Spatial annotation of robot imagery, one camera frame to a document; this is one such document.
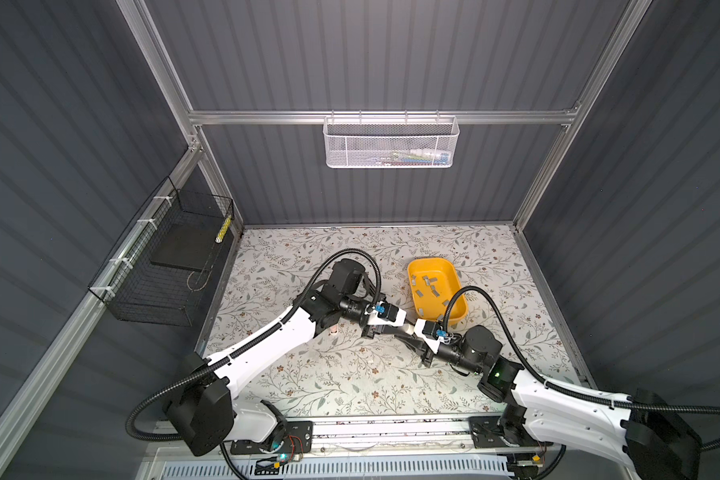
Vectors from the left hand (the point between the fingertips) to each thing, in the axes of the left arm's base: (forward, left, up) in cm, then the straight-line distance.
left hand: (411, 324), depth 69 cm
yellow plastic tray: (+27, -15, -24) cm, 39 cm away
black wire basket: (+16, +61, +4) cm, 63 cm away
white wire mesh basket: (+84, -5, -1) cm, 84 cm away
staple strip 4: (+24, -15, -23) cm, 36 cm away
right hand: (+1, +1, -4) cm, 5 cm away
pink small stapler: (+3, +18, -7) cm, 20 cm away
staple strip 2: (+28, -16, -23) cm, 40 cm away
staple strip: (+29, -13, -23) cm, 39 cm away
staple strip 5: (+15, -9, -23) cm, 29 cm away
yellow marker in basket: (+27, +49, +4) cm, 56 cm away
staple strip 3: (+23, -9, -23) cm, 34 cm away
